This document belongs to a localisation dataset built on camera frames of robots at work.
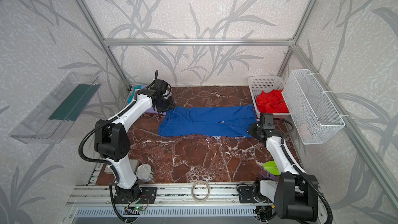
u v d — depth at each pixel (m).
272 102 1.04
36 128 0.60
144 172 0.76
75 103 0.64
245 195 0.73
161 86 0.74
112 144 0.49
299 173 0.42
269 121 0.67
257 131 0.66
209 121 1.01
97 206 0.70
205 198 0.72
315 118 0.61
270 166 0.83
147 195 0.73
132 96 1.19
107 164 0.52
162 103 0.77
